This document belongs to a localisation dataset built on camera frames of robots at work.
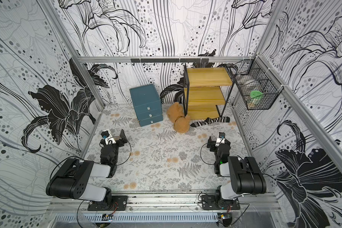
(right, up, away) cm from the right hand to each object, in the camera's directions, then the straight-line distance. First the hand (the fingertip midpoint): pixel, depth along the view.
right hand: (219, 135), depth 91 cm
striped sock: (-3, +9, +15) cm, 18 cm away
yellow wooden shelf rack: (-5, +33, +16) cm, 37 cm away
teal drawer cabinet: (-47, +20, 0) cm, 51 cm away
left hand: (-65, +2, -3) cm, 65 cm away
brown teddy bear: (-29, +14, +10) cm, 33 cm away
